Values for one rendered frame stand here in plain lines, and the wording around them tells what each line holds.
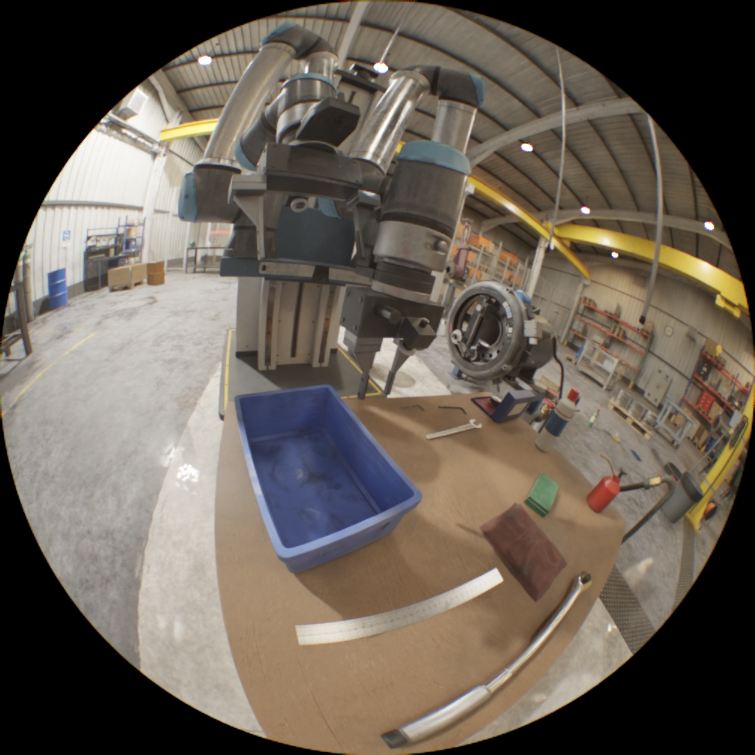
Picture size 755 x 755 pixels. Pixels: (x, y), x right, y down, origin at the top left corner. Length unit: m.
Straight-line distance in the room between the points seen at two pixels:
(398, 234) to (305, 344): 0.93
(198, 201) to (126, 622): 1.24
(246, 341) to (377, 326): 0.99
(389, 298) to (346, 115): 0.23
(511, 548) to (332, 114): 0.69
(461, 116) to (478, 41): 7.69
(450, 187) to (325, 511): 0.49
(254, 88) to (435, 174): 0.65
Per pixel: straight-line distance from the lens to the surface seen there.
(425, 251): 0.26
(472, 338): 1.84
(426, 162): 0.29
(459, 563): 0.45
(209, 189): 0.72
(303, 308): 1.07
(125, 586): 1.06
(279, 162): 0.31
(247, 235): 0.77
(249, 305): 1.15
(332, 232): 0.98
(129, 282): 6.74
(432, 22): 8.31
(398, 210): 0.27
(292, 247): 0.94
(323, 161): 0.33
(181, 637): 0.94
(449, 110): 0.83
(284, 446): 0.51
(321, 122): 0.33
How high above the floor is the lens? 0.84
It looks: 27 degrees down
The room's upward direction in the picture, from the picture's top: 14 degrees clockwise
